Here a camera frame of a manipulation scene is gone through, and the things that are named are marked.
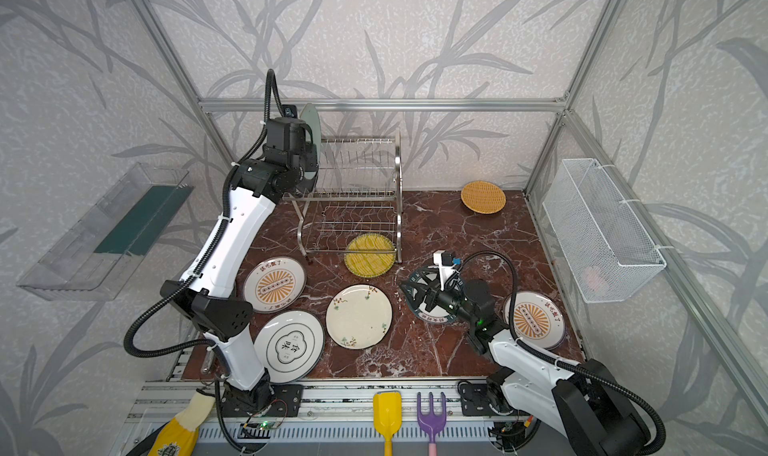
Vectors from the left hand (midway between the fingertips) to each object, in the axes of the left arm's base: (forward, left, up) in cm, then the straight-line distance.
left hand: (304, 136), depth 74 cm
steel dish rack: (+10, -8, -39) cm, 41 cm away
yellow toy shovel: (-55, -22, -41) cm, 72 cm away
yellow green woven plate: (-13, -14, -42) cm, 46 cm away
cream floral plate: (-31, -12, -41) cm, 53 cm away
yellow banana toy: (-59, +26, -40) cm, 76 cm away
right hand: (-25, -27, -23) cm, 43 cm away
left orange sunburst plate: (-20, +16, -42) cm, 49 cm away
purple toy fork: (-56, -32, -39) cm, 76 cm away
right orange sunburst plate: (-31, -65, -41) cm, 83 cm away
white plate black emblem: (-39, +6, -42) cm, 57 cm away
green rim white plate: (-32, -32, -18) cm, 48 cm away
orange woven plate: (+16, -57, -40) cm, 71 cm away
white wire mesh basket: (-28, -67, -6) cm, 73 cm away
